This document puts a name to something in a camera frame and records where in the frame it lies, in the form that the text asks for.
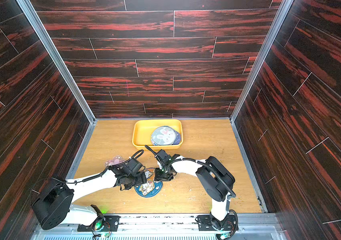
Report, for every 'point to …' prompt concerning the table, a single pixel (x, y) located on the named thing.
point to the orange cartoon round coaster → (151, 188)
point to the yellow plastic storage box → (142, 130)
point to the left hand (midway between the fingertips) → (144, 182)
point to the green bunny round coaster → (163, 135)
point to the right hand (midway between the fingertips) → (159, 178)
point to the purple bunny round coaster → (177, 138)
